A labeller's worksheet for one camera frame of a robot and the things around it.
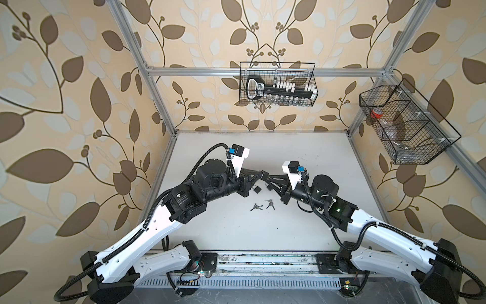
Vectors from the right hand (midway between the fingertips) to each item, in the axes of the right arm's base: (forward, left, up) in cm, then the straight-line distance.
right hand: (269, 179), depth 66 cm
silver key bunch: (+2, +4, -28) cm, 28 cm away
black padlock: (+11, +3, -28) cm, 30 cm away
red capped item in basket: (+34, -54, +1) cm, 64 cm away
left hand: (-3, +3, +8) cm, 8 cm away
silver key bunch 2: (+4, -3, -29) cm, 29 cm away
